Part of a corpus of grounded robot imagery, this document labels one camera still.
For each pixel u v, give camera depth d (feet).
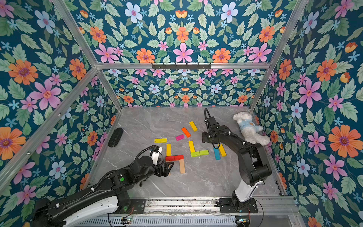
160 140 3.23
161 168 2.13
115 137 3.21
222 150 3.07
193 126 3.54
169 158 2.91
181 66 3.06
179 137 3.34
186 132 3.43
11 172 1.62
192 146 3.14
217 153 3.06
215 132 2.13
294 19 2.36
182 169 2.83
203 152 3.12
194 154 3.05
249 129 3.14
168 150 3.06
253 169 1.57
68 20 2.36
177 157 3.00
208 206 2.46
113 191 1.67
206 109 2.63
